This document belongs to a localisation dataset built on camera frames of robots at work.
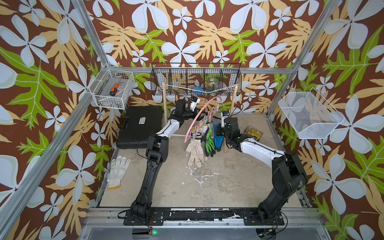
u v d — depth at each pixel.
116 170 0.90
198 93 0.74
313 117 0.80
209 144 0.96
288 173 0.47
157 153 0.68
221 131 0.81
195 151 0.92
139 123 1.05
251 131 1.07
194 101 0.91
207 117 0.91
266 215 0.65
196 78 0.97
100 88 0.82
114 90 0.80
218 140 0.93
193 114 0.92
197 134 0.88
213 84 0.97
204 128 0.93
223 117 0.80
